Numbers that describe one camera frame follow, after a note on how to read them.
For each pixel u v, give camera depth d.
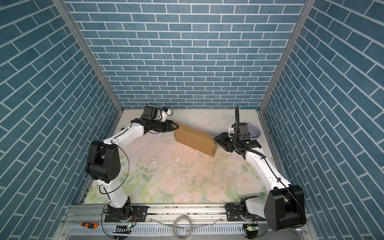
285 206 0.40
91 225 0.69
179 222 0.72
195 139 0.85
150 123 0.70
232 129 0.78
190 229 0.70
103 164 0.49
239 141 0.63
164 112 0.83
